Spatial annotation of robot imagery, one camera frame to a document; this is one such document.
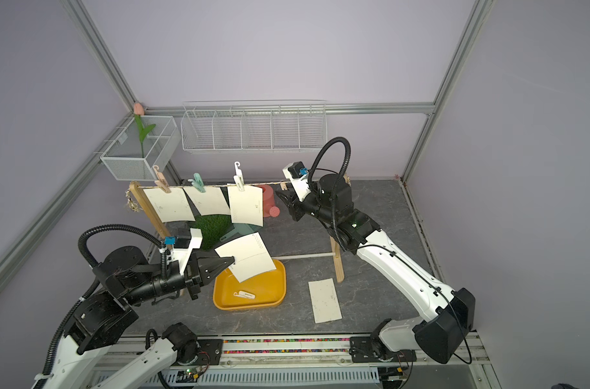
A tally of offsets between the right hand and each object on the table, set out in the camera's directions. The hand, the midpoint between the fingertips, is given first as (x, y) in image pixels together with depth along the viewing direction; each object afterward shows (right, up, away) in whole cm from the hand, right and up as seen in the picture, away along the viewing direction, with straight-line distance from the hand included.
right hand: (280, 187), depth 66 cm
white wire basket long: (-14, +28, +33) cm, 45 cm away
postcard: (-29, -5, -2) cm, 30 cm away
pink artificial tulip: (-54, +23, +24) cm, 63 cm away
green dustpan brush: (-19, -15, +36) cm, 44 cm away
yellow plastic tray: (-7, -34, +16) cm, 39 cm away
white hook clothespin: (-14, -36, +16) cm, 42 cm away
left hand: (-10, -18, -12) cm, 23 cm away
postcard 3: (-5, -17, -10) cm, 21 cm away
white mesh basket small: (-51, +10, +11) cm, 54 cm away
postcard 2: (-19, -4, -1) cm, 20 cm away
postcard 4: (+14, -38, +18) cm, 45 cm away
